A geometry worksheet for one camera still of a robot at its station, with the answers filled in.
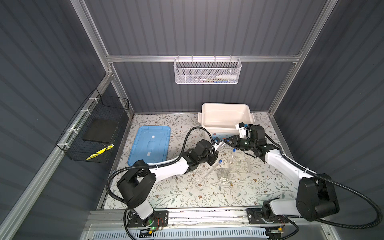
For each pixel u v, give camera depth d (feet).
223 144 2.49
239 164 3.00
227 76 3.01
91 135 2.31
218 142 2.38
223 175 2.71
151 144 3.35
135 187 1.47
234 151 2.66
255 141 2.19
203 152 2.17
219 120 3.73
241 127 2.57
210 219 2.44
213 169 2.98
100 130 2.41
